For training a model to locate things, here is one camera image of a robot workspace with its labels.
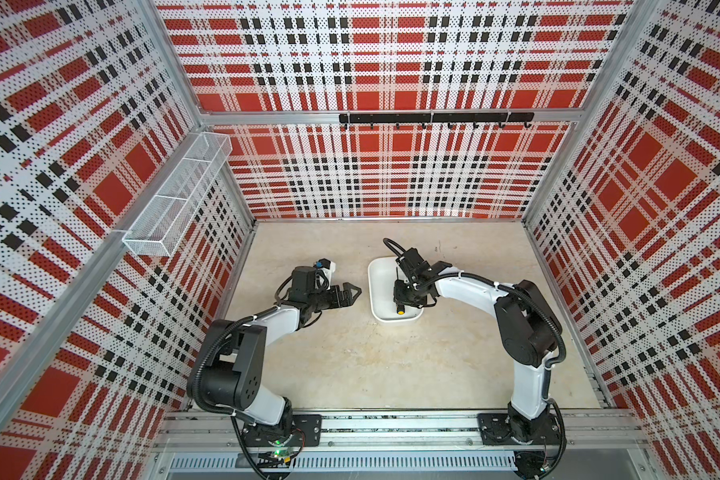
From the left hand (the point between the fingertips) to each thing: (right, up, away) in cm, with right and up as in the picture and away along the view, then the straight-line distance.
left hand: (350, 296), depth 91 cm
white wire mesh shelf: (-59, +20, -3) cm, 62 cm away
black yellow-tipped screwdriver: (+16, -4, 0) cm, 16 cm away
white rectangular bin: (+10, +6, +11) cm, 16 cm away
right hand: (+15, -2, +1) cm, 15 cm away
